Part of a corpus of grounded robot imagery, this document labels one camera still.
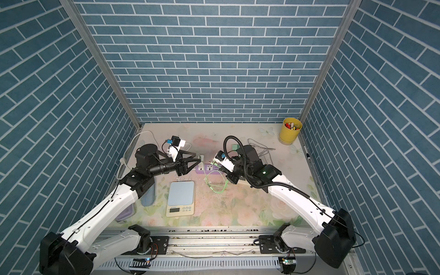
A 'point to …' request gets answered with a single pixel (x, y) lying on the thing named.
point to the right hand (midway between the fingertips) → (223, 167)
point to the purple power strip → (208, 169)
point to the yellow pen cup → (290, 128)
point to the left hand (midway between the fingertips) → (200, 159)
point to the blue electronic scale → (180, 200)
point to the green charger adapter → (235, 146)
